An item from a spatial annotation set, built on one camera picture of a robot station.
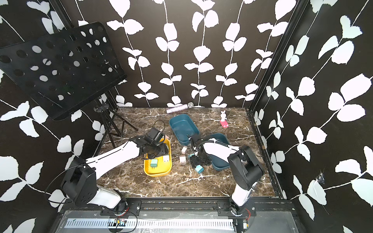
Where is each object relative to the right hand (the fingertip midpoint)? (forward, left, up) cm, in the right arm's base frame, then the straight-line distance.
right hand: (196, 163), depth 88 cm
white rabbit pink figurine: (+35, -22, -1) cm, 41 cm away
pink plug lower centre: (+3, +9, -1) cm, 10 cm away
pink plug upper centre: (+9, +8, +1) cm, 12 cm away
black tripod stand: (+20, +53, +15) cm, 58 cm away
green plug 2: (-1, +26, +1) cm, 26 cm away
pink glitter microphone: (+50, +5, +2) cm, 50 cm away
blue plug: (-4, -2, 0) cm, 4 cm away
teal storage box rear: (+31, +10, -2) cm, 33 cm away
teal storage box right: (+1, -14, -1) cm, 14 cm away
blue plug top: (+5, +4, 0) cm, 7 cm away
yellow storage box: (-3, +20, -1) cm, 20 cm away
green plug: (+2, +19, +1) cm, 19 cm away
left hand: (+5, +18, +8) cm, 20 cm away
